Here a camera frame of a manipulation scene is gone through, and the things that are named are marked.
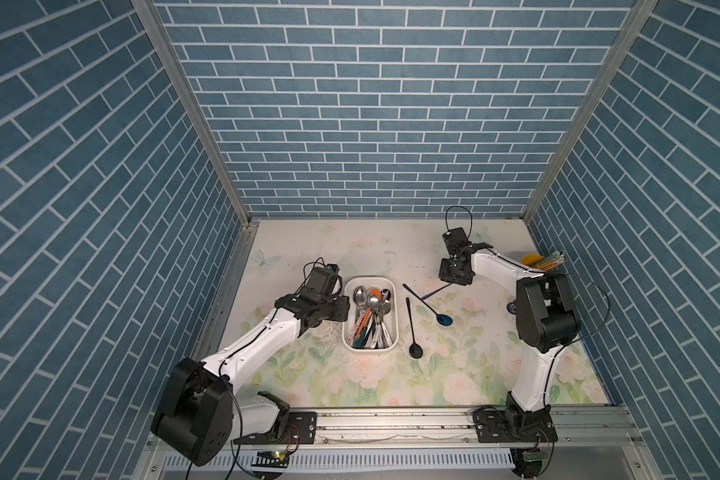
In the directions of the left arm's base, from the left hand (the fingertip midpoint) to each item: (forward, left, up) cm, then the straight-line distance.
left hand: (349, 306), depth 85 cm
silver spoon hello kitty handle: (+4, -12, -9) cm, 16 cm away
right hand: (+15, -33, -6) cm, 37 cm away
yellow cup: (+16, -58, +3) cm, 60 cm away
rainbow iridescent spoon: (+11, -29, -8) cm, 32 cm away
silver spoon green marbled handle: (+7, -3, -7) cm, 11 cm away
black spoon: (-10, -20, -9) cm, 23 cm away
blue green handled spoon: (-1, -29, -7) cm, 30 cm away
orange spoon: (+7, -7, -5) cm, 11 cm away
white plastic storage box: (-2, -7, -8) cm, 11 cm away
